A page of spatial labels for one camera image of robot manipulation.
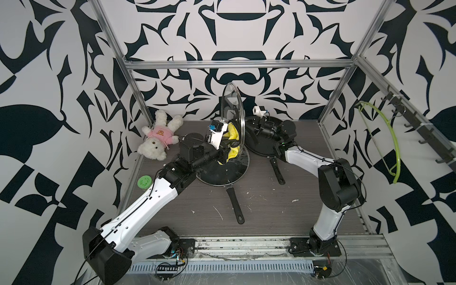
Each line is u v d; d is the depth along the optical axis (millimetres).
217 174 1072
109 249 374
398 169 662
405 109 638
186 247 741
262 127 686
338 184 496
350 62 922
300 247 743
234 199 793
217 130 555
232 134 648
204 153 565
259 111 759
